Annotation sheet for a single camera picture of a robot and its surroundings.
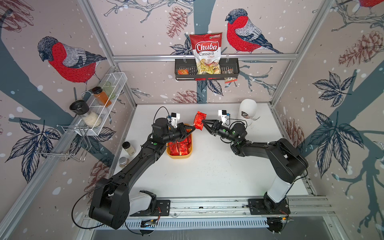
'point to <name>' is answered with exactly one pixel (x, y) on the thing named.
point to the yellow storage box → (180, 156)
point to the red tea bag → (198, 121)
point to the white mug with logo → (248, 109)
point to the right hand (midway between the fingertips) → (202, 123)
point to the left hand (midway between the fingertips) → (198, 126)
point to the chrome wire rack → (68, 140)
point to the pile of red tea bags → (180, 147)
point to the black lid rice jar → (89, 118)
